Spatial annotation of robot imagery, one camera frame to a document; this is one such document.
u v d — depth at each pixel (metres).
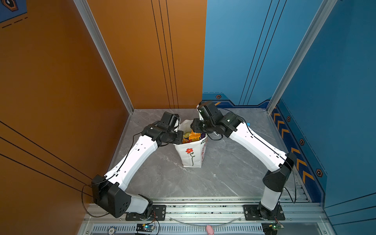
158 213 0.74
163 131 0.53
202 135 0.76
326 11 0.71
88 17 0.72
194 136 0.74
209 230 0.68
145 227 0.71
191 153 0.77
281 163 0.44
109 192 0.39
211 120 0.53
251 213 0.72
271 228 0.70
